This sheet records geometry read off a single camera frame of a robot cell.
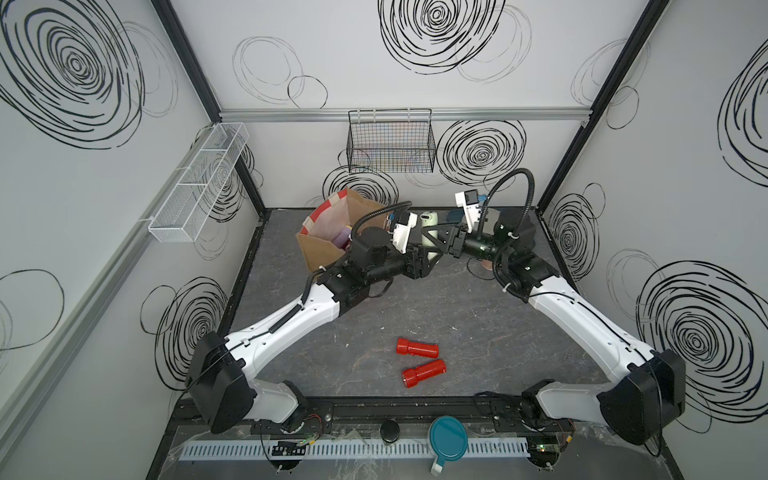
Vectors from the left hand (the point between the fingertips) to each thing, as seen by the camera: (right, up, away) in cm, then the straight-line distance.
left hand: (436, 252), depth 69 cm
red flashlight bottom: (-5, -33, +8) cm, 34 cm away
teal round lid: (+2, -41, -4) cm, 42 cm away
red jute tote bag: (-27, +12, +27) cm, 40 cm away
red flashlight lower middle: (-3, -28, +14) cm, 31 cm away
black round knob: (-11, -38, -5) cm, 40 cm away
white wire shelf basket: (-70, +11, +17) cm, 73 cm away
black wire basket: (-10, +44, +55) cm, 71 cm away
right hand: (-3, +4, -2) cm, 6 cm away
